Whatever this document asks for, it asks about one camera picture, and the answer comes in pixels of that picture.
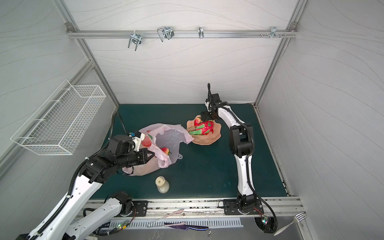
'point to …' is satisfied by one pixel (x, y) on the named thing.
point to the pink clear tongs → (151, 225)
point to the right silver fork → (298, 217)
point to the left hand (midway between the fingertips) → (157, 152)
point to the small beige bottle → (162, 185)
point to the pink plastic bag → (164, 140)
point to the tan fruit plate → (206, 139)
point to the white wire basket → (50, 128)
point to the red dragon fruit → (204, 128)
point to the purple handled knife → (182, 225)
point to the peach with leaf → (197, 121)
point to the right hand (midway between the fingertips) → (211, 113)
